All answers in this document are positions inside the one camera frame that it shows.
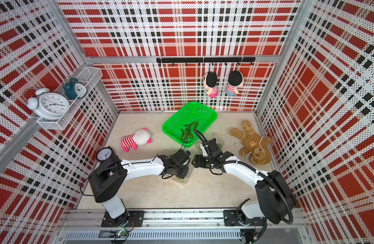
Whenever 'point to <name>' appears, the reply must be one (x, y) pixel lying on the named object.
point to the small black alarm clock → (104, 153)
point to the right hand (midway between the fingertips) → (199, 162)
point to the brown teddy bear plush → (253, 145)
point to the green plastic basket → (195, 111)
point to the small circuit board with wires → (121, 233)
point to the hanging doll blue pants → (236, 79)
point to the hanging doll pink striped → (210, 81)
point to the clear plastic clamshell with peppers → (174, 178)
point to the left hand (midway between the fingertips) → (186, 171)
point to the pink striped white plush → (140, 138)
